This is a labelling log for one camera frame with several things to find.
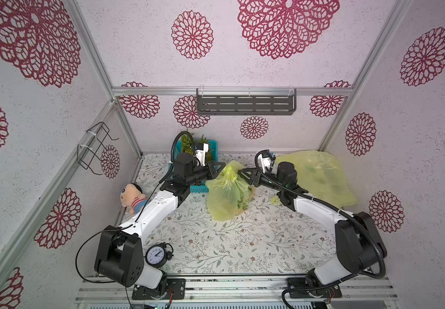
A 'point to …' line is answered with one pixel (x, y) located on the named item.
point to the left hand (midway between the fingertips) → (225, 165)
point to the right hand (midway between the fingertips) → (240, 170)
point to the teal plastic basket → (212, 155)
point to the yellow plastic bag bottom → (321, 175)
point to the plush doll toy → (131, 196)
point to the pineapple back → (189, 141)
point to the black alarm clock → (157, 255)
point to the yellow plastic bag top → (229, 196)
